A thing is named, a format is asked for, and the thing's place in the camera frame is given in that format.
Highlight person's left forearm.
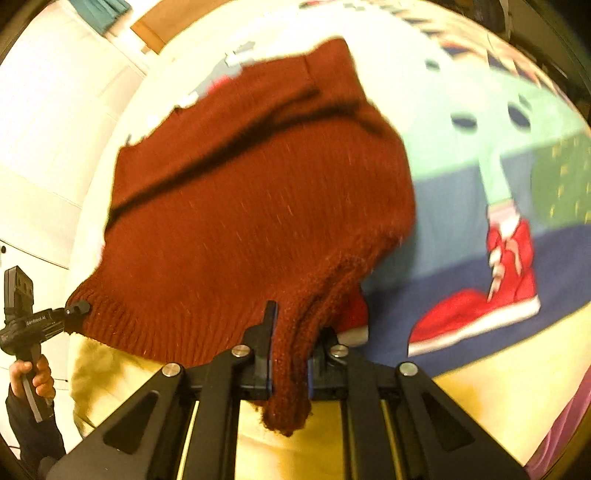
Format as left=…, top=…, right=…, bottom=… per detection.
left=6, top=393, right=68, bottom=463

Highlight person's left hand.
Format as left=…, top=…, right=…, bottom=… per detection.
left=9, top=355, right=57, bottom=400

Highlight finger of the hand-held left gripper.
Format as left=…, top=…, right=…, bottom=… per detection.
left=62, top=300, right=92, bottom=320

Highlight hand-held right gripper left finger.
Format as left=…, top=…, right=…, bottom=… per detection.
left=46, top=300, right=280, bottom=480

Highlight teal fabric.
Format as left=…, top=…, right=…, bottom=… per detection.
left=83, top=0, right=133, bottom=36

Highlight wooden headboard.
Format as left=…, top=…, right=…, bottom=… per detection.
left=130, top=0, right=195, bottom=53

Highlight yellow dinosaur print bedspread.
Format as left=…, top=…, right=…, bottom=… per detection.
left=69, top=0, right=588, bottom=468

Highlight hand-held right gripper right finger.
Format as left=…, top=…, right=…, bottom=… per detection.
left=307, top=325, right=529, bottom=480

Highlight dark red knit sweater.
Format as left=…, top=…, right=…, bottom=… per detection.
left=65, top=38, right=417, bottom=437

